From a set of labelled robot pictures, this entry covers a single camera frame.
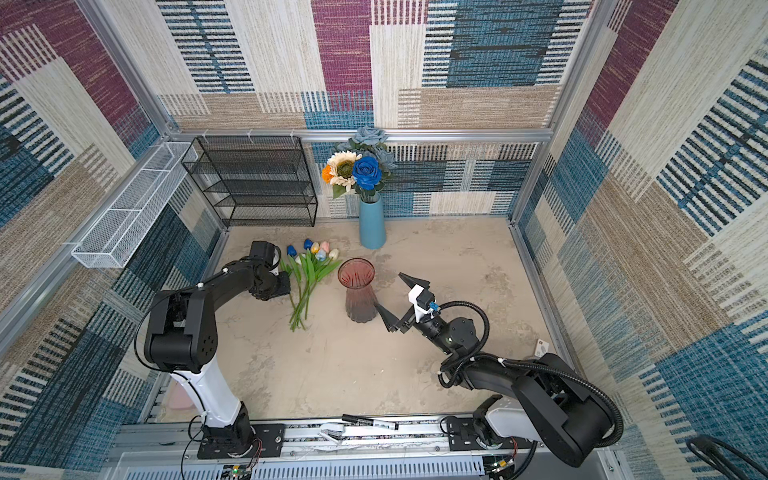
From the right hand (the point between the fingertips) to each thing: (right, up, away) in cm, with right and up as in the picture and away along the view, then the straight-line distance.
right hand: (388, 290), depth 74 cm
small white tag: (+44, -18, +13) cm, 49 cm away
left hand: (-33, -1, +25) cm, 42 cm away
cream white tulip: (-20, +4, +33) cm, 38 cm away
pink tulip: (-22, +11, +36) cm, 43 cm away
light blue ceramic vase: (-6, +18, +34) cm, 39 cm away
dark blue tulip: (-31, -1, +27) cm, 41 cm away
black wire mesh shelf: (-48, +35, +36) cm, 70 cm away
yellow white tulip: (-26, +10, +35) cm, 45 cm away
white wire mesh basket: (-65, +12, -3) cm, 66 cm away
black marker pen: (-5, -33, +2) cm, 33 cm away
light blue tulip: (-23, +7, +32) cm, 40 cm away
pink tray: (-56, -29, +7) cm, 63 cm away
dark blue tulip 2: (-29, +12, +37) cm, 49 cm away
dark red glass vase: (-8, +3, +12) cm, 14 cm away
